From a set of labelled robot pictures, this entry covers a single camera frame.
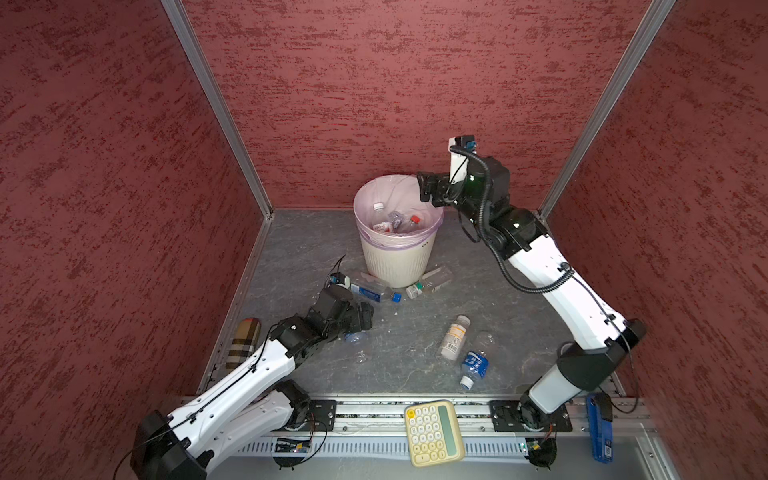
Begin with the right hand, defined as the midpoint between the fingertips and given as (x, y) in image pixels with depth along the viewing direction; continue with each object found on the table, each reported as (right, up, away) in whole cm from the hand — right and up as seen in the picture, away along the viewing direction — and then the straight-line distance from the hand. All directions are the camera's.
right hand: (432, 178), depth 68 cm
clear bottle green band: (+3, -29, +27) cm, 39 cm away
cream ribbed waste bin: (-8, -11, +31) cm, 34 cm away
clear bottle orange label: (+9, -43, +15) cm, 46 cm away
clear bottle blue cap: (-15, -31, +28) cm, 45 cm away
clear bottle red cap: (-3, -10, +32) cm, 34 cm away
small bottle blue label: (+12, -49, +9) cm, 51 cm away
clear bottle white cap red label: (-13, -10, +24) cm, 29 cm away
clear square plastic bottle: (-8, -7, +31) cm, 33 cm away
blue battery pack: (+42, -57, +3) cm, 71 cm away
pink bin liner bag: (-8, +1, +27) cm, 28 cm away
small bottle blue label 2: (-20, -42, +14) cm, 49 cm away
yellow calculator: (0, -61, +2) cm, 61 cm away
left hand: (-19, -36, +11) cm, 42 cm away
